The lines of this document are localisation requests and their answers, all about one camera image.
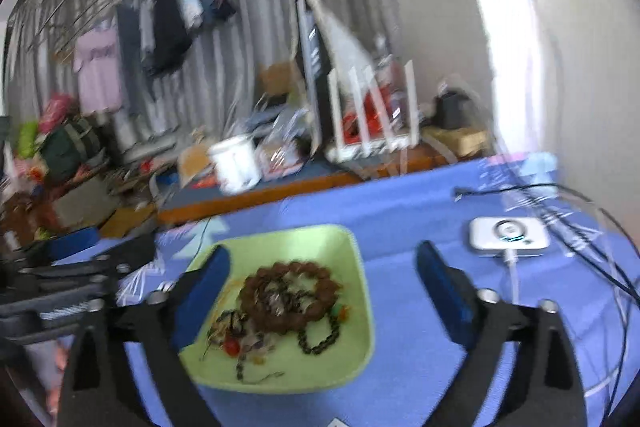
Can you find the cream cushion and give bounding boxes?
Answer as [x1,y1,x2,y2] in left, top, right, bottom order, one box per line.
[177,142,216,188]

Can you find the grey curtain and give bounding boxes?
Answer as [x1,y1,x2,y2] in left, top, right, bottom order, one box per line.
[5,0,416,158]

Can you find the grey trousers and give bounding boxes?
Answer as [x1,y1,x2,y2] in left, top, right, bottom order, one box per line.
[116,2,146,118]

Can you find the white enamel mug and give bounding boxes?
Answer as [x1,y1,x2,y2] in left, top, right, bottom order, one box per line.
[207,135,262,194]

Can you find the clear snack packet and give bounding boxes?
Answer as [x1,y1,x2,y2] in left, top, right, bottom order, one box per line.
[257,142,301,180]

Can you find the blue patterned tablecloth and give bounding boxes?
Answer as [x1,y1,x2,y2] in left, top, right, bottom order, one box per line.
[120,152,640,427]

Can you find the pile of colourful beaded bracelets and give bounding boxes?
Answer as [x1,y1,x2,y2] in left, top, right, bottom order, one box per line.
[200,302,351,383]

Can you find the black cable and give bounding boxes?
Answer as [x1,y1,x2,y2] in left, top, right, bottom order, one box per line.
[454,184,640,298]

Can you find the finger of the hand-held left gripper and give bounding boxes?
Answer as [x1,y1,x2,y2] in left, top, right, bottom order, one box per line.
[30,227,101,260]
[0,234,157,293]

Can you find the beige power strip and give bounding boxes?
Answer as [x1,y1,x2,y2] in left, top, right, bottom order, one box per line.
[425,127,488,158]

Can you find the white router with antennas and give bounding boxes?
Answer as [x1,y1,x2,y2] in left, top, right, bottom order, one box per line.
[327,59,426,162]

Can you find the cardboard box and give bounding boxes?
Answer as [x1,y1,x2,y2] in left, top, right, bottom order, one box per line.
[259,63,301,95]

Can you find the white lace cover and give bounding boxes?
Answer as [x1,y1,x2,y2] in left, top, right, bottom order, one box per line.
[290,0,381,108]

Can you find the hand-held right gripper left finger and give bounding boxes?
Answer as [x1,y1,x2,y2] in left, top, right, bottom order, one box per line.
[57,244,232,427]

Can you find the dark green duffel bag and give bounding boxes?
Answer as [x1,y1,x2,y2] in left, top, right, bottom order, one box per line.
[40,119,108,182]

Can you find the black power adapter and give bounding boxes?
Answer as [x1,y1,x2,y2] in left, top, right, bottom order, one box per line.
[435,89,476,130]

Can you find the small white square device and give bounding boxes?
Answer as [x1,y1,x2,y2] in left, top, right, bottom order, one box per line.
[469,217,550,258]

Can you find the light blue shirt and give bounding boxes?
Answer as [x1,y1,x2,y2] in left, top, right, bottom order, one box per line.
[177,0,205,32]

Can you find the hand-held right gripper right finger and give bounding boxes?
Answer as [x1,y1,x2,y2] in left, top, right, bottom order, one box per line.
[416,240,588,427]

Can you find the brown wooden bead bracelet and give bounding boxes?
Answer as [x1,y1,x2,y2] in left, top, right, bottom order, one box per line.
[237,261,346,333]

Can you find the grey box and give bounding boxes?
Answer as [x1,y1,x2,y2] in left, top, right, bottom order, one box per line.
[52,179,123,228]

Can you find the bright green bag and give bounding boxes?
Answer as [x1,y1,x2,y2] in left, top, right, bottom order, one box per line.
[17,121,41,158]

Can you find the wooden desk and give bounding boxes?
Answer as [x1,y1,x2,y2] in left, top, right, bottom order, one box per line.
[157,142,461,225]

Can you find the red decorations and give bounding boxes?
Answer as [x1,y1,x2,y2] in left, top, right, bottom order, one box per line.
[342,92,406,142]

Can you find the white cable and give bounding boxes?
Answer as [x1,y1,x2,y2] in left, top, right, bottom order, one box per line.
[502,249,526,303]

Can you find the black shirt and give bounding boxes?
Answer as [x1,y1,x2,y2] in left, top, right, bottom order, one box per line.
[142,0,193,78]

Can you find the light green plastic basket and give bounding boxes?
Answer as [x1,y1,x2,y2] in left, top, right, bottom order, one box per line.
[177,224,376,395]

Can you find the translucent blue bag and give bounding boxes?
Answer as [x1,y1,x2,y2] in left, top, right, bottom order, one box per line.
[520,152,558,188]

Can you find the pink bag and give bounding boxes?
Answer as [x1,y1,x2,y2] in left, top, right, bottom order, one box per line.
[40,94,76,132]

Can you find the black monitor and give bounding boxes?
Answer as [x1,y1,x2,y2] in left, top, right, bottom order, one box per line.
[295,0,336,152]

